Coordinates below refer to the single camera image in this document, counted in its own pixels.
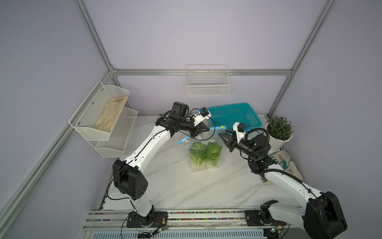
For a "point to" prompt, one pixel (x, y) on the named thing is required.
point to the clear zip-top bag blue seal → (205, 150)
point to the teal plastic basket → (226, 115)
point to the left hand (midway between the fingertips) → (206, 130)
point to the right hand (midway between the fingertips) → (222, 133)
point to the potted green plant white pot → (280, 130)
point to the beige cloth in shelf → (110, 114)
